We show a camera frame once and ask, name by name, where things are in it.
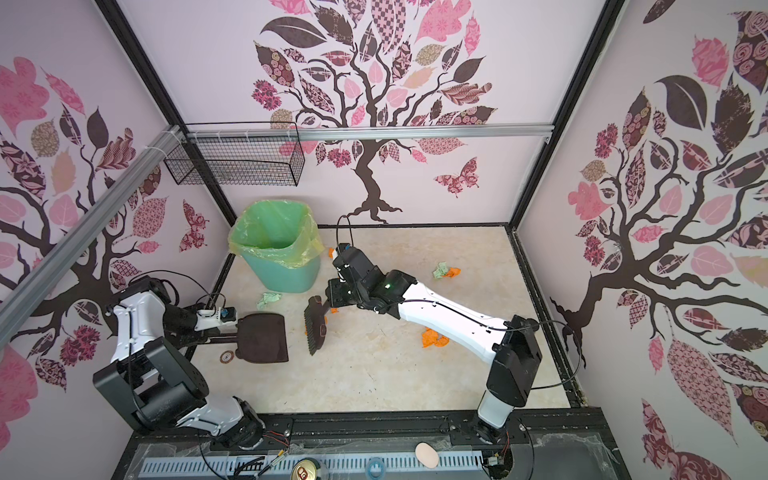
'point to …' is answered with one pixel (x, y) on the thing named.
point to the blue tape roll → (375, 468)
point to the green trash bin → (278, 277)
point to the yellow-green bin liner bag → (283, 233)
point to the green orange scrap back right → (443, 271)
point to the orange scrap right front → (432, 337)
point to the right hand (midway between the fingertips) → (327, 288)
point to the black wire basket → (242, 153)
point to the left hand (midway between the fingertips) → (208, 331)
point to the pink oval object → (427, 455)
